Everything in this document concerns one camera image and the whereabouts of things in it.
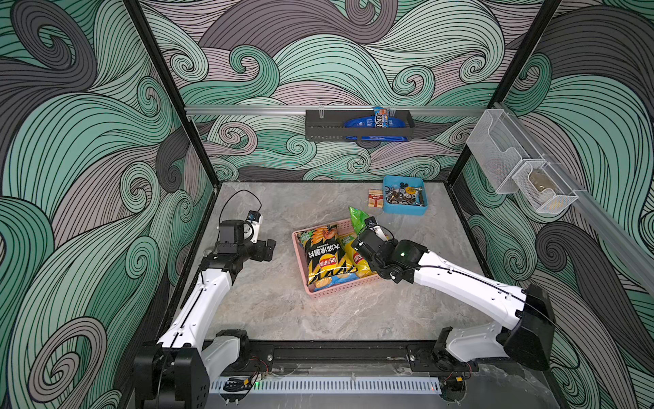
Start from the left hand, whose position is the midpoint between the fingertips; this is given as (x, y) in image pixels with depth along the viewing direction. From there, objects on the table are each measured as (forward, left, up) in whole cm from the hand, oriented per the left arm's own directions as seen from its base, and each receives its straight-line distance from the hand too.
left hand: (260, 237), depth 83 cm
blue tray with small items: (+32, -59, -14) cm, 68 cm away
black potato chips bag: (-4, -22, -2) cm, 22 cm away
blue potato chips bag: (-11, -26, -10) cm, 30 cm away
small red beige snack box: (+30, -45, -14) cm, 56 cm away
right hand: (-5, -41, +2) cm, 41 cm away
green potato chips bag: (+4, -33, +5) cm, 34 cm away
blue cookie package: (+38, -38, +20) cm, 57 cm away
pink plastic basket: (+12, -30, -9) cm, 33 cm away
